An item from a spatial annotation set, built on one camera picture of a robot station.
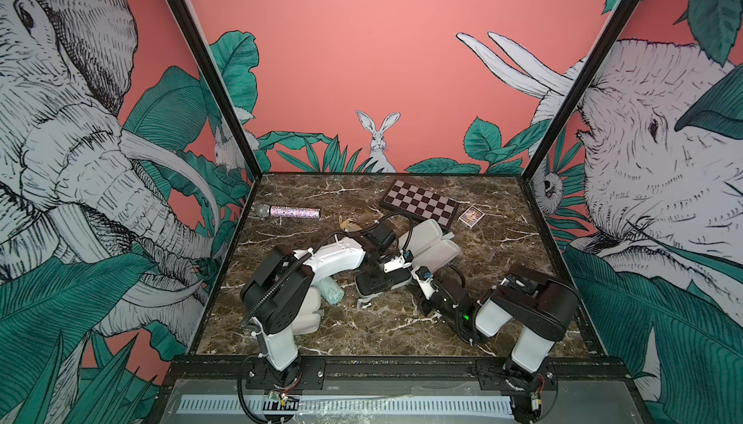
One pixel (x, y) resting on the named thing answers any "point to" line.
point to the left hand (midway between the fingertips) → (386, 274)
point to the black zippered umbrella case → (375, 281)
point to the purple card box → (471, 217)
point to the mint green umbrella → (330, 289)
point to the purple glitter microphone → (282, 212)
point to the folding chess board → (419, 202)
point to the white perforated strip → (345, 405)
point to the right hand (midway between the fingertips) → (408, 281)
